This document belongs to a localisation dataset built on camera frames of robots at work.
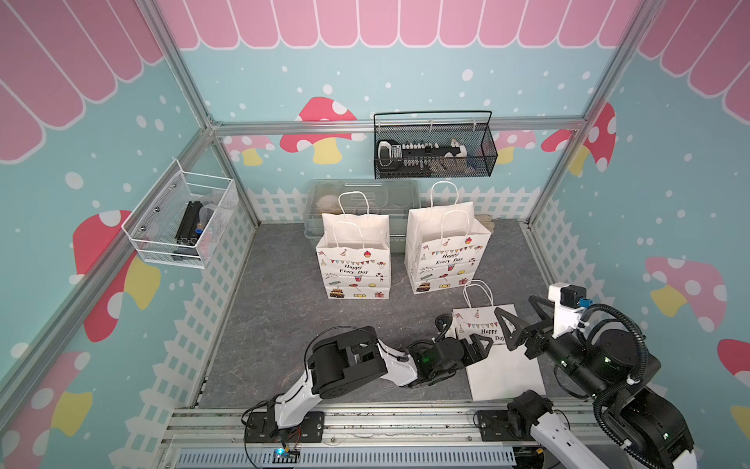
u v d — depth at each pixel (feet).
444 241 2.67
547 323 1.62
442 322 2.64
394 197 3.27
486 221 3.93
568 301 1.56
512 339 1.71
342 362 1.72
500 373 2.66
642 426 1.26
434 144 2.99
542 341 1.60
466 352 2.44
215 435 2.44
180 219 2.36
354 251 2.60
